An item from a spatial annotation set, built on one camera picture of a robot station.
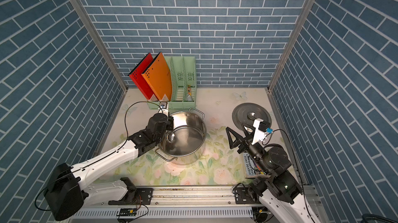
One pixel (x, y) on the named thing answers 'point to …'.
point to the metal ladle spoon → (170, 137)
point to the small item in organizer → (189, 96)
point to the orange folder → (158, 74)
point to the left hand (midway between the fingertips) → (173, 114)
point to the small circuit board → (127, 212)
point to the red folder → (137, 77)
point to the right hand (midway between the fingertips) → (236, 127)
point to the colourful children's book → (252, 169)
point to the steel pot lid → (246, 113)
